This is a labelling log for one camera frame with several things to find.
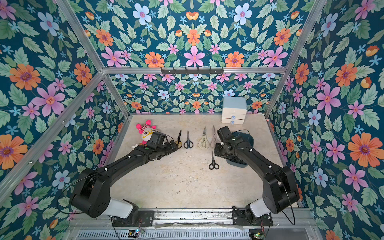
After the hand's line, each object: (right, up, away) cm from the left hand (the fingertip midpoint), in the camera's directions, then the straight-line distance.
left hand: (175, 147), depth 89 cm
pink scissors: (+26, +5, +18) cm, 32 cm away
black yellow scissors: (-1, +1, +15) cm, 16 cm away
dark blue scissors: (+7, +1, +13) cm, 15 cm away
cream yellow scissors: (+18, +2, +13) cm, 22 cm away
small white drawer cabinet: (+40, +24, +16) cm, 49 cm away
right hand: (+25, -2, -3) cm, 26 cm away
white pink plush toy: (-22, +10, +12) cm, 26 cm away
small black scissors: (+24, -12, +4) cm, 27 cm away
